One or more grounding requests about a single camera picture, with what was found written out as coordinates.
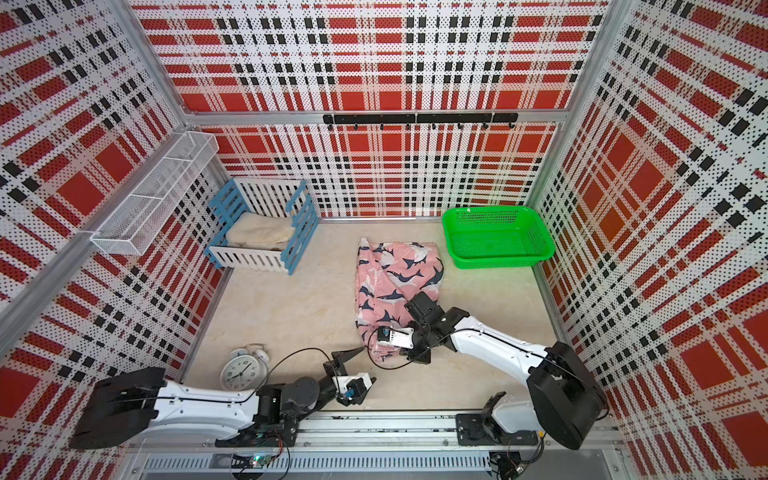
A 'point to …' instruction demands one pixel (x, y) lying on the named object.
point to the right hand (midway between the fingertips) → (411, 344)
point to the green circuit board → (254, 461)
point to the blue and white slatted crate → (269, 196)
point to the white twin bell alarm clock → (246, 368)
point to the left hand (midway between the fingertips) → (368, 356)
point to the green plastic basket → (486, 237)
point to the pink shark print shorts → (389, 274)
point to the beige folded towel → (259, 231)
